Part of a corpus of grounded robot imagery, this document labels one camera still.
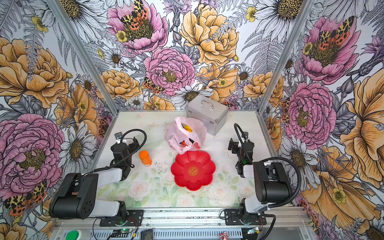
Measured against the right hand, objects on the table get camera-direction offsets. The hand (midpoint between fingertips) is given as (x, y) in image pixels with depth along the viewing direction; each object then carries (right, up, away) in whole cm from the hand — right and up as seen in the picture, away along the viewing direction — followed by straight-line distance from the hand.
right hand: (238, 142), depth 94 cm
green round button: (-77, -34, -32) cm, 90 cm away
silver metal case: (-15, +18, +7) cm, 24 cm away
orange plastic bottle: (-55, -8, -8) cm, 56 cm away
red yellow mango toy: (-33, 0, -7) cm, 34 cm away
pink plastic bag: (-32, +6, -21) cm, 38 cm away
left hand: (-67, 0, -3) cm, 67 cm away
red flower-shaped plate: (-28, -16, -3) cm, 33 cm away
